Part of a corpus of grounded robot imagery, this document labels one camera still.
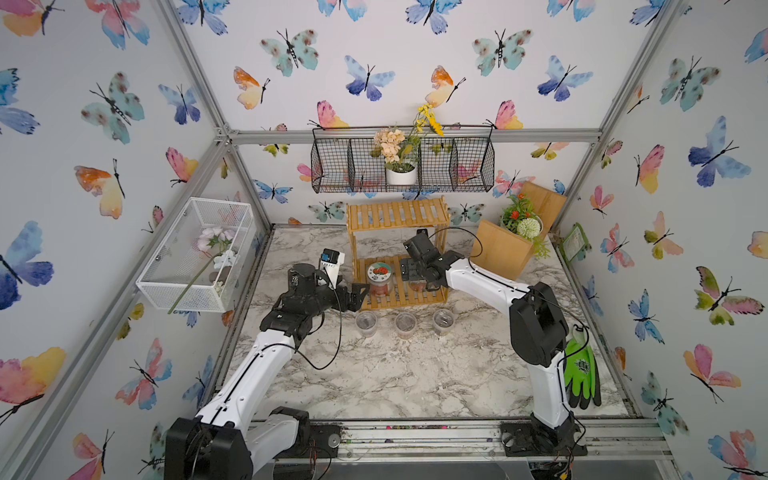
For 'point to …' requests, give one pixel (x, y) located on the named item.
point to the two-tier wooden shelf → (396, 215)
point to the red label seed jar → (405, 325)
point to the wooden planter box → (503, 253)
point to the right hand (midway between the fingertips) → (420, 262)
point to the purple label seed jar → (366, 323)
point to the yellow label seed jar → (443, 322)
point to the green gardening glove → (581, 374)
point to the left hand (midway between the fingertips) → (356, 279)
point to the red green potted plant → (519, 219)
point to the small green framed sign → (574, 244)
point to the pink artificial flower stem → (213, 241)
